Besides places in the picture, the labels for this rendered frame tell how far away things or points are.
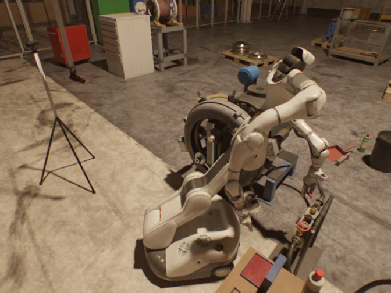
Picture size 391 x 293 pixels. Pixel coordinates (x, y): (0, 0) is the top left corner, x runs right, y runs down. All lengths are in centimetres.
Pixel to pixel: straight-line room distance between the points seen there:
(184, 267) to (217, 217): 41
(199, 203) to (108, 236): 98
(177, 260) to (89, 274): 69
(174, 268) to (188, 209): 40
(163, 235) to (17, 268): 114
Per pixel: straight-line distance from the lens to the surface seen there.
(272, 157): 179
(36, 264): 232
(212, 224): 184
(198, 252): 165
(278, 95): 131
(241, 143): 111
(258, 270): 148
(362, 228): 260
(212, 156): 203
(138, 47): 560
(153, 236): 172
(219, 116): 184
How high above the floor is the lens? 173
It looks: 34 degrees down
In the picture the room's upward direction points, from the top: straight up
